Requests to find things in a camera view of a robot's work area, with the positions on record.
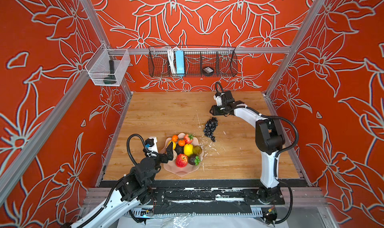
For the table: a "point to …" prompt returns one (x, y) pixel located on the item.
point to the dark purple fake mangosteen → (193, 159)
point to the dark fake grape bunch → (209, 128)
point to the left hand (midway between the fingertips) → (164, 142)
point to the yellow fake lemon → (188, 149)
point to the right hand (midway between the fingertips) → (210, 109)
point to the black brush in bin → (112, 71)
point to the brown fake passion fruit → (197, 150)
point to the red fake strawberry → (188, 138)
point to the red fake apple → (181, 160)
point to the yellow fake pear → (174, 144)
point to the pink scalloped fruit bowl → (165, 142)
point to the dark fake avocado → (179, 149)
